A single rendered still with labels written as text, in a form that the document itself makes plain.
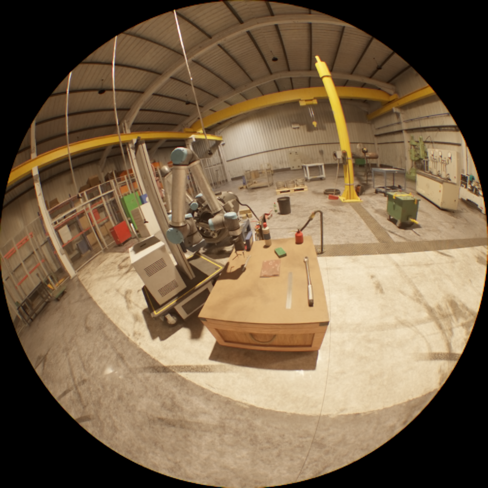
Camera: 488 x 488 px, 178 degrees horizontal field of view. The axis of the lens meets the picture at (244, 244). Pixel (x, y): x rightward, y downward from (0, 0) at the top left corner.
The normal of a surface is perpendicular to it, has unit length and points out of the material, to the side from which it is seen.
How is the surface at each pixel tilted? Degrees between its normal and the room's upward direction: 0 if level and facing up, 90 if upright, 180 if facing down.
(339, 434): 0
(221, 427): 0
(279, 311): 0
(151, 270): 90
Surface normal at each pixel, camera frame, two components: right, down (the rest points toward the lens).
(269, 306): -0.23, -0.86
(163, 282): 0.68, 0.18
